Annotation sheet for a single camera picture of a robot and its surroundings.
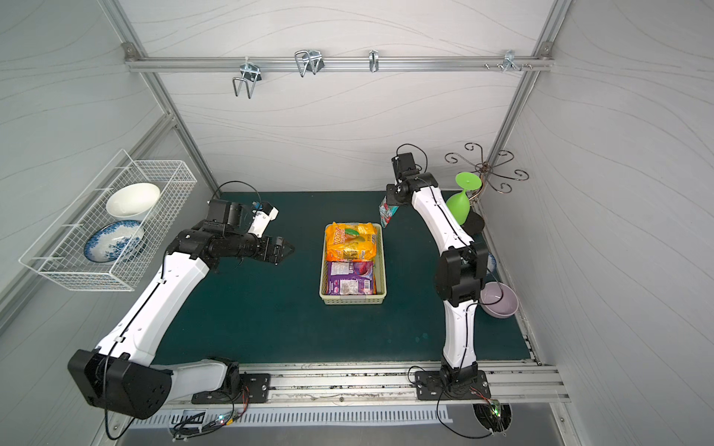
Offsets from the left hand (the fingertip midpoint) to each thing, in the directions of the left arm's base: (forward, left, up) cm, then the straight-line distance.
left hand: (280, 245), depth 75 cm
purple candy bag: (-1, -19, -17) cm, 25 cm away
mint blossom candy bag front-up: (+22, -31, -10) cm, 39 cm away
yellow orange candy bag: (+11, -18, -13) cm, 25 cm away
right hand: (+24, -34, -2) cm, 41 cm away
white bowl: (+8, +41, +9) cm, 42 cm away
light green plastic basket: (+3, -29, -24) cm, 37 cm away
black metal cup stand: (+25, -60, +7) cm, 66 cm away
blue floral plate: (-7, +36, +10) cm, 38 cm away
